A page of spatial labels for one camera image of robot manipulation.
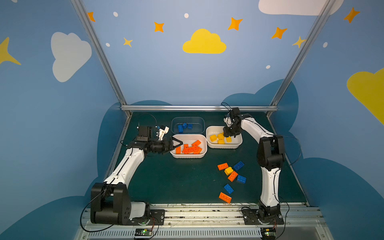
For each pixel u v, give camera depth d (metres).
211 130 1.07
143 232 0.71
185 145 1.01
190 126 1.11
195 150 0.98
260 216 0.68
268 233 0.72
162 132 0.77
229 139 1.04
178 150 0.98
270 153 0.57
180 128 1.10
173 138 0.72
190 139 1.05
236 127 0.79
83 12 0.71
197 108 1.32
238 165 0.93
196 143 1.04
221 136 1.04
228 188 0.82
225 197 0.80
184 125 1.11
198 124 1.14
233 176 0.88
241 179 0.86
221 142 1.04
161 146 0.72
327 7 0.69
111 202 0.41
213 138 1.05
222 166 0.93
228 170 0.89
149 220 0.73
